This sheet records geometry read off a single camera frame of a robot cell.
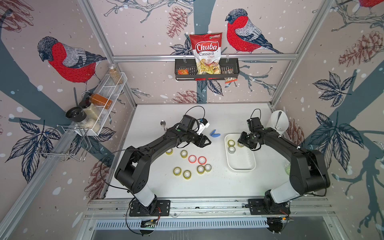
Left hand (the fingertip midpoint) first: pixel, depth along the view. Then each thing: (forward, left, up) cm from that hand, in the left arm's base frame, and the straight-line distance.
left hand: (210, 138), depth 83 cm
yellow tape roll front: (0, -15, -15) cm, 21 cm away
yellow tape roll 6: (+5, -15, -14) cm, 22 cm away
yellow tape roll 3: (-13, +19, -15) cm, 28 cm away
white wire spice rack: (-5, +53, +22) cm, 58 cm away
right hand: (+4, -20, -9) cm, 22 cm away
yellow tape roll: (-2, +25, -14) cm, 29 cm away
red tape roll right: (-7, +4, -15) cm, 17 cm away
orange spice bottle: (+8, +55, +21) cm, 59 cm away
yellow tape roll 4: (-16, +13, -15) cm, 25 cm away
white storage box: (-6, -18, -14) cm, 24 cm away
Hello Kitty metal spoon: (+20, +32, -14) cm, 41 cm away
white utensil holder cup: (+16, -47, -4) cm, 49 cm away
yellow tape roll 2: (-3, +16, -15) cm, 22 cm away
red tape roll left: (-6, +10, -15) cm, 19 cm away
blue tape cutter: (+11, -5, -14) cm, 19 cm away
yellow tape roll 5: (-13, +5, -14) cm, 20 cm away
